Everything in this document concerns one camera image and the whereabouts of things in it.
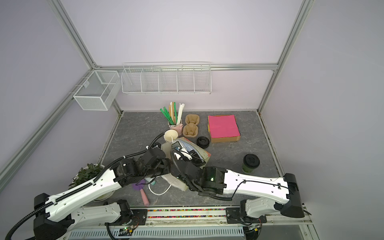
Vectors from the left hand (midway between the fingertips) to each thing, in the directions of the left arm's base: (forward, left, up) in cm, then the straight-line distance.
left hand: (173, 168), depth 71 cm
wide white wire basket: (+59, +5, +11) cm, 60 cm away
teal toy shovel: (-9, +7, +8) cm, 13 cm away
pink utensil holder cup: (+33, -1, -10) cm, 34 cm away
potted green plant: (+2, +40, -1) cm, 40 cm away
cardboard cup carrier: (+34, -9, -16) cm, 39 cm away
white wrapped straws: (+40, -3, -4) cm, 40 cm away
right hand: (+3, -6, +10) cm, 12 cm away
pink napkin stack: (+36, -31, -15) cm, 49 cm away
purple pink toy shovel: (-2, +21, -18) cm, 27 cm away
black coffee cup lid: (+4, -41, -7) cm, 42 cm away
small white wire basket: (+55, +52, +5) cm, 76 cm away
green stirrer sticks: (+40, +7, -1) cm, 41 cm away
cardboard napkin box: (+25, -31, -16) cm, 43 cm away
